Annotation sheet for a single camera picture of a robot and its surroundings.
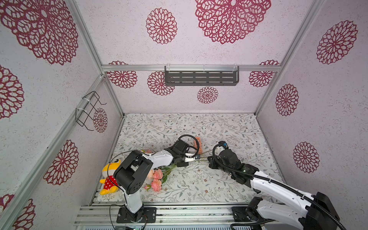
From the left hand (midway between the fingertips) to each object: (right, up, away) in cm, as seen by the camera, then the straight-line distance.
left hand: (185, 157), depth 95 cm
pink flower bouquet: (-16, -9, -12) cm, 22 cm away
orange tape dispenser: (+8, +8, -17) cm, 20 cm away
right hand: (+11, +3, -15) cm, 19 cm away
